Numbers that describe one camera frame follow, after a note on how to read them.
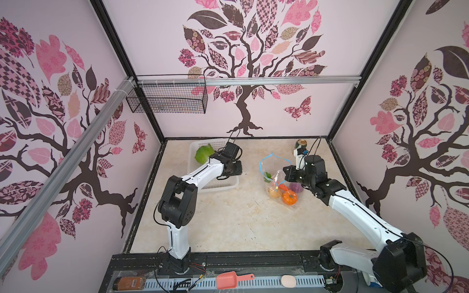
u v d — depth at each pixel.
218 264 0.75
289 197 0.89
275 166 0.87
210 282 0.70
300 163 0.67
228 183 0.98
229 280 0.70
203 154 0.99
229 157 0.73
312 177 0.61
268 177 0.87
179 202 0.50
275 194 0.88
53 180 0.50
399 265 0.40
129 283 0.66
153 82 0.90
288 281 0.69
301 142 1.03
